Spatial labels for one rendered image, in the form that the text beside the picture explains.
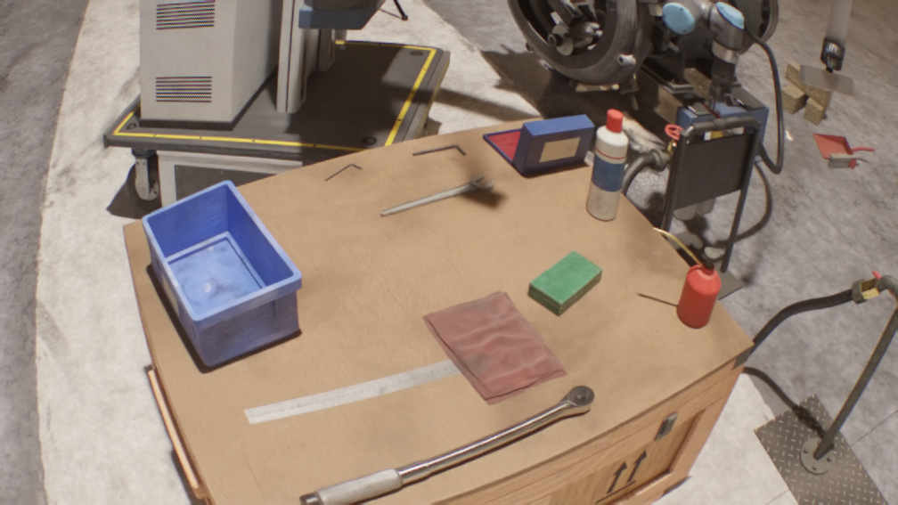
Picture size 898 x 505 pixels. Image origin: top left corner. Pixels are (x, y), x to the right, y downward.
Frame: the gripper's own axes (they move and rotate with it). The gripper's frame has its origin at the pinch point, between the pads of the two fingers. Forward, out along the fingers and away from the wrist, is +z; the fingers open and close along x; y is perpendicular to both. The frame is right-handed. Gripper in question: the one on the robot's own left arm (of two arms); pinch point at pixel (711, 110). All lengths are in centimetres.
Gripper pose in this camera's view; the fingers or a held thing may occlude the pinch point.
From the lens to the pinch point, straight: 223.0
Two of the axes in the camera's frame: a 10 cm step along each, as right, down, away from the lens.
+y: 4.6, 5.9, -6.6
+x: 8.9, -2.5, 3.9
